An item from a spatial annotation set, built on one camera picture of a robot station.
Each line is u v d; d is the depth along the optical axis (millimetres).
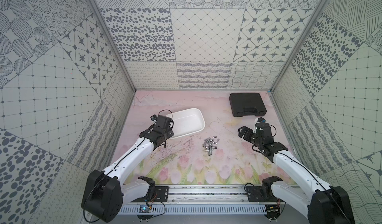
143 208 716
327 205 386
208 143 912
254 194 737
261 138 648
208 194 761
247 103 1080
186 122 935
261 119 769
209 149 882
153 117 746
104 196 387
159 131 603
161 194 737
